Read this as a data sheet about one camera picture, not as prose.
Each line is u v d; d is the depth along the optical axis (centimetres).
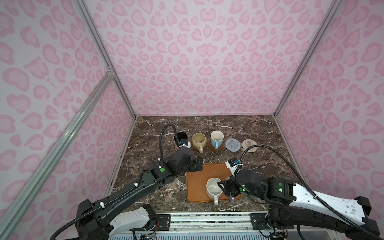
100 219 39
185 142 66
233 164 61
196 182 86
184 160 55
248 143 103
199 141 100
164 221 73
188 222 75
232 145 101
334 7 69
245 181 49
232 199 74
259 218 75
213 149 98
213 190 80
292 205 47
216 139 95
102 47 82
